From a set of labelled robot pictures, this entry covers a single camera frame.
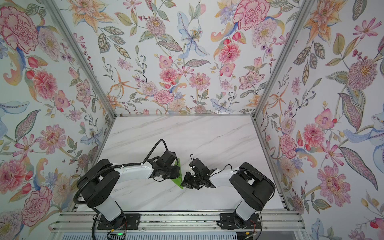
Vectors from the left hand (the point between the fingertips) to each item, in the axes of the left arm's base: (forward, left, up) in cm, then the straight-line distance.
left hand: (182, 176), depth 88 cm
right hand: (-5, +1, 0) cm, 5 cm away
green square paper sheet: (-2, +2, -1) cm, 3 cm away
